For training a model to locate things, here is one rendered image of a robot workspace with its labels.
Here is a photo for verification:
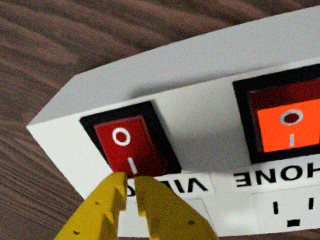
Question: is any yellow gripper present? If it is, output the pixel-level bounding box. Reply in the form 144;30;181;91
54;172;219;240

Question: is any white power strip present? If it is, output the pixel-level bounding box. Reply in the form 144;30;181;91
26;5;320;237

